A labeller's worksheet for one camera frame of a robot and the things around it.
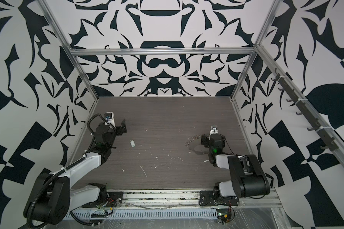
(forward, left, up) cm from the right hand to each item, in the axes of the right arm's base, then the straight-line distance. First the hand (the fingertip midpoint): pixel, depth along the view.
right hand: (214, 134), depth 93 cm
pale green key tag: (-4, +53, -4) cm, 53 cm away
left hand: (+3, +60, +15) cm, 62 cm away
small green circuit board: (-42, +2, -6) cm, 43 cm away
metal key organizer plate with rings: (-8, +8, -5) cm, 12 cm away
